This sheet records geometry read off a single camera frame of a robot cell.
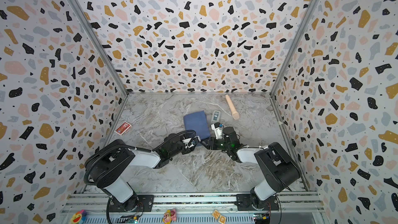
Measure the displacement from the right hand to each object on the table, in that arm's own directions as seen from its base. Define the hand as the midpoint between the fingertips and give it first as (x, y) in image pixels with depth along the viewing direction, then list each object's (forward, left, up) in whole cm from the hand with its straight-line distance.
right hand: (201, 139), depth 86 cm
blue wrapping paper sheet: (+16, +3, -6) cm, 17 cm away
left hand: (+3, +4, -1) cm, 6 cm away
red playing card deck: (+12, +51, -8) cm, 53 cm away
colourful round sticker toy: (-36, +53, -6) cm, 64 cm away
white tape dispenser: (+20, -9, -6) cm, 23 cm away
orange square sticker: (-35, -11, -8) cm, 37 cm away
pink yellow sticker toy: (-34, +12, -5) cm, 37 cm away
